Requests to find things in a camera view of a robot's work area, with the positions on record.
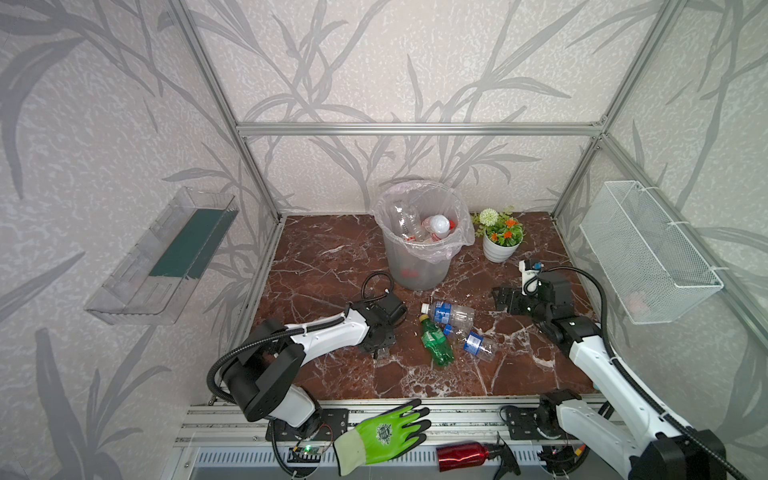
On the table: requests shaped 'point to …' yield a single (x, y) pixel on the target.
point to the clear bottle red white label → (409, 220)
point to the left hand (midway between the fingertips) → (389, 332)
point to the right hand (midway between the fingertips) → (507, 281)
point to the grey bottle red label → (438, 226)
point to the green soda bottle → (434, 339)
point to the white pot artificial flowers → (502, 233)
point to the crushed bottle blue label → (475, 344)
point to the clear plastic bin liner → (432, 198)
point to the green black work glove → (381, 440)
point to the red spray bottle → (458, 456)
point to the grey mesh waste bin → (421, 222)
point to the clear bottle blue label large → (445, 313)
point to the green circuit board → (304, 454)
